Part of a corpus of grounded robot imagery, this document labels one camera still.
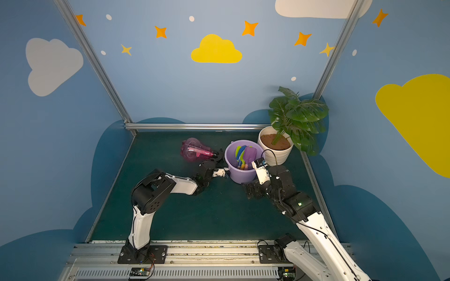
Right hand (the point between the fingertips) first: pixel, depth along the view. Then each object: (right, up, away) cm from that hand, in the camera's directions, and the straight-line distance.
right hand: (254, 178), depth 73 cm
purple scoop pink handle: (+1, +10, +23) cm, 25 cm away
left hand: (-21, +8, +26) cm, 34 cm away
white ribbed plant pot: (+16, +13, +24) cm, 32 cm away
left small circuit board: (-49, -39, -1) cm, 62 cm away
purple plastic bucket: (-5, +9, +23) cm, 25 cm away
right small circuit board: (+13, -40, -1) cm, 42 cm away
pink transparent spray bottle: (-32, +11, +28) cm, 44 cm away
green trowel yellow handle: (-6, +11, +23) cm, 27 cm away
